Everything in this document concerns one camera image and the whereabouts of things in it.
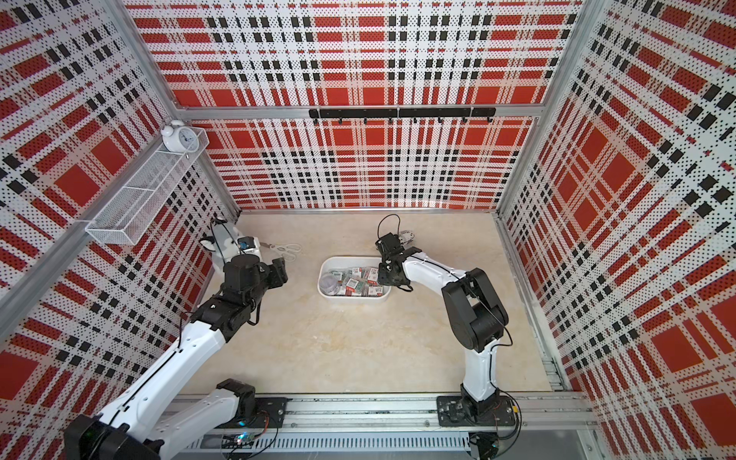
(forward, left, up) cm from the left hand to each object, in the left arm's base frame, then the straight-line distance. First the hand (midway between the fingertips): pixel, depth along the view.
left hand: (278, 262), depth 81 cm
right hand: (+4, -33, -16) cm, 36 cm away
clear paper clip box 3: (0, -28, -17) cm, 33 cm away
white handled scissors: (+19, +7, -20) cm, 28 cm away
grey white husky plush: (+8, +20, -1) cm, 21 cm away
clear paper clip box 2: (+1, -19, -16) cm, 25 cm away
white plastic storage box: (+5, -18, -16) cm, 25 cm away
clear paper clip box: (+5, -26, -16) cm, 31 cm away
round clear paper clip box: (+2, -12, -15) cm, 19 cm away
